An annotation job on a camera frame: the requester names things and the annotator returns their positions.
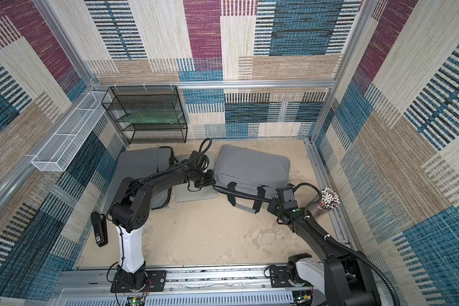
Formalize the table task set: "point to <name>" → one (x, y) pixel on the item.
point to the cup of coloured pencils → (329, 199)
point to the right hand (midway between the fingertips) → (275, 208)
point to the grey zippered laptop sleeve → (139, 164)
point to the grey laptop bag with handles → (249, 176)
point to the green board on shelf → (153, 116)
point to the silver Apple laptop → (186, 192)
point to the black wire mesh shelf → (126, 98)
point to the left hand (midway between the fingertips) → (217, 181)
